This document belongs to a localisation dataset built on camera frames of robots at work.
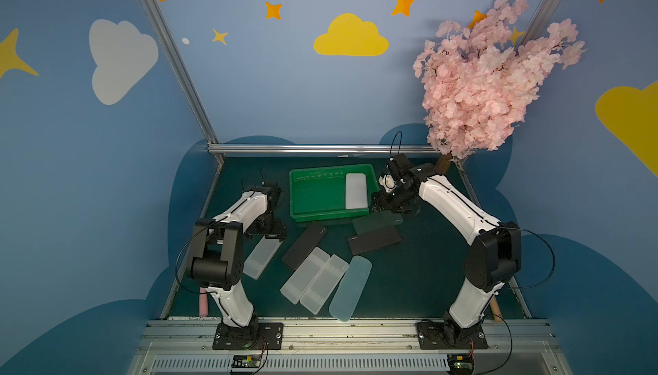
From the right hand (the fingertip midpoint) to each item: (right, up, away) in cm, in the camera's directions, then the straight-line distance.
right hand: (383, 207), depth 87 cm
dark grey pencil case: (-6, -14, +8) cm, 17 cm away
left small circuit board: (-42, -43, -15) cm, 62 cm away
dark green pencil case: (0, -7, +11) cm, 13 cm away
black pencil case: (-28, -14, +7) cm, 32 cm away
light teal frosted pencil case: (-12, -26, -4) cm, 29 cm away
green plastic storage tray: (-23, +4, +21) cm, 31 cm away
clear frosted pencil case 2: (-43, -18, +2) cm, 46 cm away
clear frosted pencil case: (-21, -26, -2) cm, 33 cm away
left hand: (-41, -11, +4) cm, 43 cm away
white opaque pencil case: (-8, +5, +22) cm, 23 cm away
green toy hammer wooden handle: (+33, -31, -9) cm, 46 cm away
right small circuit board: (+20, -44, -14) cm, 50 cm away
